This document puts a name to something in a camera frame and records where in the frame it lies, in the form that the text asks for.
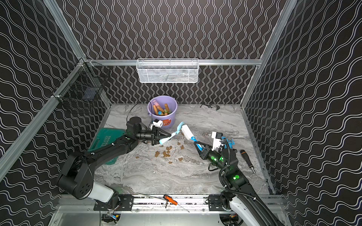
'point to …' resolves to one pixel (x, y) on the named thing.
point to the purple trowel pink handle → (155, 102)
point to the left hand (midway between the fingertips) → (173, 139)
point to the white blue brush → (188, 135)
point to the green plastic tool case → (106, 136)
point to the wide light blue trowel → (163, 140)
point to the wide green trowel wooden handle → (160, 108)
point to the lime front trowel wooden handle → (155, 109)
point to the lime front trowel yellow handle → (162, 114)
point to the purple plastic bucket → (163, 108)
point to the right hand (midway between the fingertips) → (195, 142)
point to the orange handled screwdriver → (174, 202)
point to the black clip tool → (211, 106)
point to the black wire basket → (86, 81)
